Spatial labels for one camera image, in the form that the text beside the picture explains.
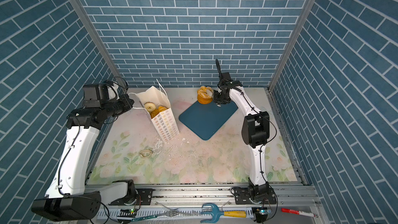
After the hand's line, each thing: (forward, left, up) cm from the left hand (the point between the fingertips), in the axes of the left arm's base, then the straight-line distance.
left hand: (135, 99), depth 71 cm
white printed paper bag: (-4, -12, -14) cm, 18 cm away
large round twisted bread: (+23, -32, -24) cm, 46 cm away
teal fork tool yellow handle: (-41, -38, -30) cm, 63 cm away
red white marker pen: (-42, -75, -30) cm, 91 cm away
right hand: (+16, -39, -18) cm, 46 cm away
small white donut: (+9, -1, -16) cm, 18 cm away
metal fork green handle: (-41, -18, -32) cm, 55 cm away
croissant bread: (+6, -5, -17) cm, 19 cm away
